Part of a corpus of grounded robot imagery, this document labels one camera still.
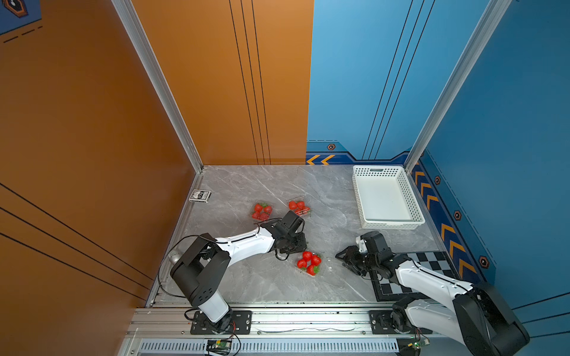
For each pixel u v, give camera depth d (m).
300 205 1.02
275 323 0.76
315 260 0.85
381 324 0.72
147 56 0.79
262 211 1.01
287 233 0.69
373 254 0.68
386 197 1.09
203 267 0.47
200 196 1.06
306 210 0.99
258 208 1.01
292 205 1.02
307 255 0.87
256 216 0.97
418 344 0.70
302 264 0.83
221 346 0.71
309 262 0.86
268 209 1.00
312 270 0.83
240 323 0.74
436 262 0.83
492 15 0.71
